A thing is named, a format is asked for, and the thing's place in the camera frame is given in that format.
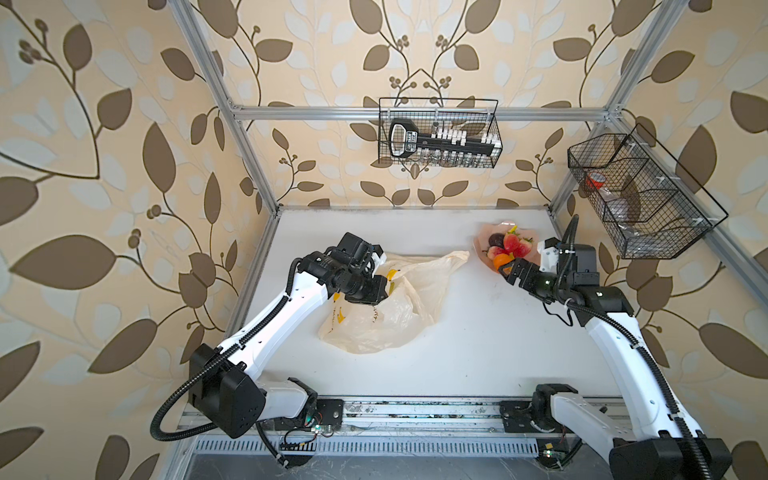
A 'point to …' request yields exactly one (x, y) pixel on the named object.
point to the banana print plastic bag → (411, 281)
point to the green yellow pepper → (513, 230)
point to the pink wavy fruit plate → (483, 231)
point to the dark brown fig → (496, 239)
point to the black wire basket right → (651, 206)
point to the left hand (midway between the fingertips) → (390, 295)
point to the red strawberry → (499, 250)
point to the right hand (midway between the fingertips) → (513, 278)
